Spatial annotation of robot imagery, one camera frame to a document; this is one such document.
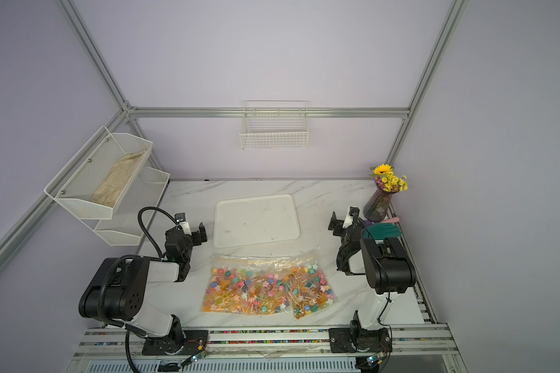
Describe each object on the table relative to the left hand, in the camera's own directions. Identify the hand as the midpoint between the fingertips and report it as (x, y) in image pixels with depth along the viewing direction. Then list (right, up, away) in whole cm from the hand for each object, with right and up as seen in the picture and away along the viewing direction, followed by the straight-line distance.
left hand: (190, 227), depth 94 cm
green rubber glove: (+82, -2, +7) cm, 82 cm away
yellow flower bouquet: (+78, +19, -6) cm, 81 cm away
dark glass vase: (+78, +8, +4) cm, 79 cm away
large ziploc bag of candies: (+26, -20, -10) cm, 34 cm away
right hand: (+65, +4, +2) cm, 65 cm away
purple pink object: (+87, +2, +8) cm, 87 cm away
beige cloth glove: (-20, +18, -15) cm, 31 cm away
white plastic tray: (+24, +2, +10) cm, 26 cm away
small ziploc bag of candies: (+48, -21, -11) cm, 54 cm away
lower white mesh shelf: (-6, +8, -24) cm, 26 cm away
